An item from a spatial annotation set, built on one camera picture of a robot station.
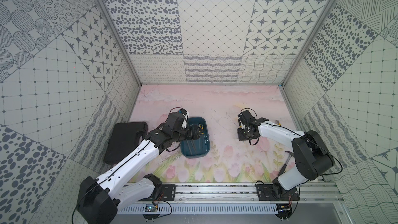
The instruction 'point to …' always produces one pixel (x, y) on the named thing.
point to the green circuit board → (150, 208)
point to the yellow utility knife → (279, 124)
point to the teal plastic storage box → (197, 148)
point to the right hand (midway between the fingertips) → (244, 137)
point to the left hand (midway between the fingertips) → (196, 127)
